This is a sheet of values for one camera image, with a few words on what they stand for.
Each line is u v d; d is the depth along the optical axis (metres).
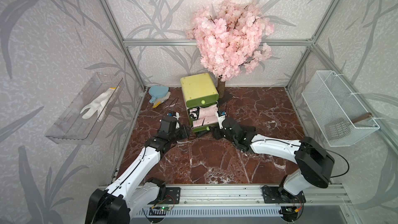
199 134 0.92
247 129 0.94
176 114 0.76
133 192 0.45
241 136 0.65
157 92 1.17
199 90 0.91
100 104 0.64
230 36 0.74
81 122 0.66
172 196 0.73
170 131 0.62
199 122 0.89
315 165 0.44
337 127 0.72
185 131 0.72
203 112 0.91
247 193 0.76
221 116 0.74
